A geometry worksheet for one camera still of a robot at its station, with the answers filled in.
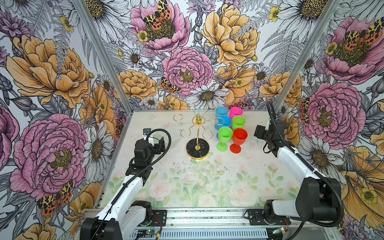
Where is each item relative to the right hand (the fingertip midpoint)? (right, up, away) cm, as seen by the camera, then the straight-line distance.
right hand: (262, 132), depth 88 cm
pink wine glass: (-13, +13, +12) cm, 22 cm away
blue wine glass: (-21, +6, +10) cm, 24 cm away
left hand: (-61, -5, -4) cm, 62 cm away
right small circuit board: (0, -45, -17) cm, 49 cm away
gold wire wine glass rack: (-38, -11, +8) cm, 40 cm away
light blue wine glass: (-22, +13, +14) cm, 29 cm away
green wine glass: (-22, -2, -1) cm, 22 cm away
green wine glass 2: (-11, +6, +11) cm, 17 cm away
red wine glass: (-13, -3, +1) cm, 13 cm away
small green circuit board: (-61, -46, -17) cm, 78 cm away
